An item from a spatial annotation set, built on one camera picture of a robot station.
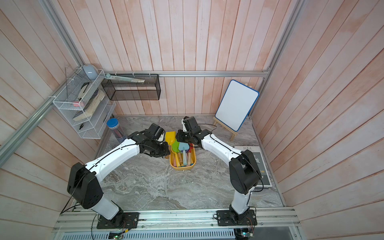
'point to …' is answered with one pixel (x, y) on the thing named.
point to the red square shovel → (191, 147)
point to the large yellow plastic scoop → (177, 160)
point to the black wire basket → (117, 89)
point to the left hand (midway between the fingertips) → (168, 155)
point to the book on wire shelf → (90, 106)
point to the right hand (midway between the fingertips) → (175, 136)
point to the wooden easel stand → (228, 129)
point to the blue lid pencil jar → (116, 129)
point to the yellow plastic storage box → (173, 163)
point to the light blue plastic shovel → (184, 146)
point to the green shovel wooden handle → (175, 146)
